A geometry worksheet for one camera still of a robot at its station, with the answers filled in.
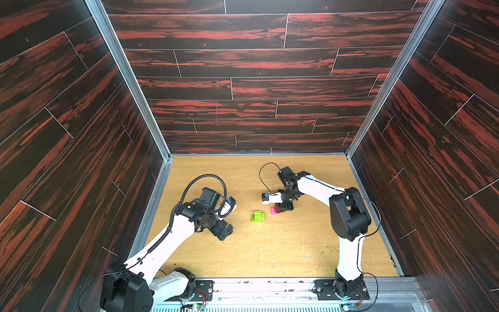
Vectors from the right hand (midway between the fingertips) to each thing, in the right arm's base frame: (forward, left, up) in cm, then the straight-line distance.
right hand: (282, 203), depth 98 cm
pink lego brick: (-5, +4, +2) cm, 7 cm away
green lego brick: (-10, +15, +2) cm, 18 cm away
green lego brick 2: (-10, +12, +5) cm, 16 cm away
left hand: (-16, +27, +9) cm, 33 cm away
